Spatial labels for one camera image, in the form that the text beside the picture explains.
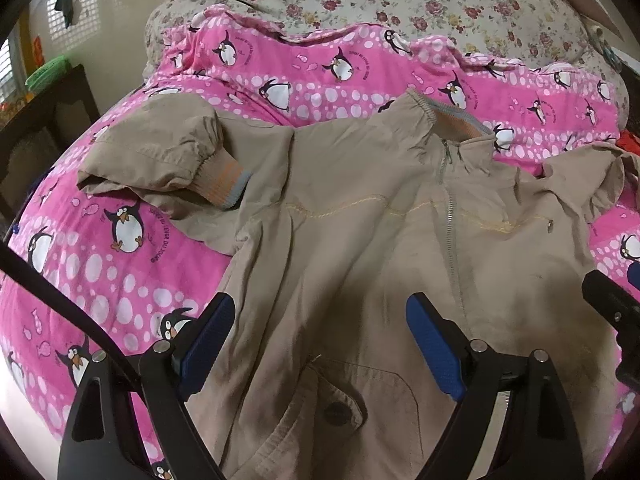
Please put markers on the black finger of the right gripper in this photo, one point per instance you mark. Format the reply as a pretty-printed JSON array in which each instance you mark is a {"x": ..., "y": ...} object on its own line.
[{"x": 610, "y": 300}]

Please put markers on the green plastic basket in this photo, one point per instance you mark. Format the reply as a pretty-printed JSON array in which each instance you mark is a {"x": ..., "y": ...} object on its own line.
[{"x": 47, "y": 74}]

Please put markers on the dark wooden chair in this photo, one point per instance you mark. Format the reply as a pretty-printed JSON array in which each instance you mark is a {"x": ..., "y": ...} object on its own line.
[{"x": 40, "y": 133}]

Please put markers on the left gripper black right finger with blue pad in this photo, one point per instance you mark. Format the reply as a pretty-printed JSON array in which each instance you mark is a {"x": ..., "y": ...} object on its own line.
[{"x": 512, "y": 419}]

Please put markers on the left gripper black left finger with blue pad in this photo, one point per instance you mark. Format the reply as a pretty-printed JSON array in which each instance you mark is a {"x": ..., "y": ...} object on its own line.
[{"x": 102, "y": 438}]

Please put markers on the pink penguin print blanket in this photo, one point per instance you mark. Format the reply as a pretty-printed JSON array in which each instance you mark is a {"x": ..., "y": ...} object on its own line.
[{"x": 124, "y": 263}]

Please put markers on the beige zip jacket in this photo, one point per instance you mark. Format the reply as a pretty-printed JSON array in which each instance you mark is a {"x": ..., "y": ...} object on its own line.
[{"x": 330, "y": 228}]

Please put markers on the floral print bed sheet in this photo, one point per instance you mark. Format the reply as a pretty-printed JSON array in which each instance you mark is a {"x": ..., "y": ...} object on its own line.
[{"x": 537, "y": 32}]

